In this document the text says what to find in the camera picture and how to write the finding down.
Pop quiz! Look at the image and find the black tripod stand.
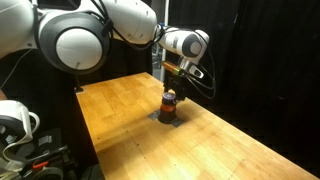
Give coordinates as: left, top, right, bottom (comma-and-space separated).
73, 73, 84, 94

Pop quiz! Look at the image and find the grey square coaster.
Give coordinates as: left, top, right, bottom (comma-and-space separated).
171, 117, 185, 129

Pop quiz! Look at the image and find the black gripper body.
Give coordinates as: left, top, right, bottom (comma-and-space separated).
163, 70, 188, 97

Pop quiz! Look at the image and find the small grey square plate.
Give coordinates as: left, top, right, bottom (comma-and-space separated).
147, 109, 162, 121

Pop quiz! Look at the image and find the black clamp equipment pile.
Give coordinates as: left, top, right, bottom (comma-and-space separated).
18, 128, 80, 180

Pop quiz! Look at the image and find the orange elastic band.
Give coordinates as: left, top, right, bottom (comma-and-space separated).
160, 103, 177, 113

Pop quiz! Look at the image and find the dark bottle with purple cap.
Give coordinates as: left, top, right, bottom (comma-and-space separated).
157, 92, 178, 125

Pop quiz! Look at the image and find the white hanging cable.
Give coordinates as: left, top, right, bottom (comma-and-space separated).
0, 49, 34, 90

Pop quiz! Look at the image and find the yellowish wrist camera box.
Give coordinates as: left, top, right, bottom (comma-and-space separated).
161, 61, 186, 77

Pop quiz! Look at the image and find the orange clamp handle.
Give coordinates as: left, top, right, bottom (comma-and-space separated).
32, 160, 50, 170

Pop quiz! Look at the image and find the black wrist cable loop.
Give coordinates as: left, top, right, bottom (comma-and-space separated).
184, 29, 218, 100

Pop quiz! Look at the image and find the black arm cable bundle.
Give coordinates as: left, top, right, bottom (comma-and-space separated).
89, 0, 166, 52

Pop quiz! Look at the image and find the black curtain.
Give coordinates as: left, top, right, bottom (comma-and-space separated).
169, 0, 320, 168

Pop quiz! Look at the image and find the white vertical pole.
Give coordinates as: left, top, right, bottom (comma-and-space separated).
161, 0, 170, 83

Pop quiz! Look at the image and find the white machine housing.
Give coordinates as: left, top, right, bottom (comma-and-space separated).
0, 99, 41, 174

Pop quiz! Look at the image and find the background office chair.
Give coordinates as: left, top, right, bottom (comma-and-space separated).
151, 43, 162, 69

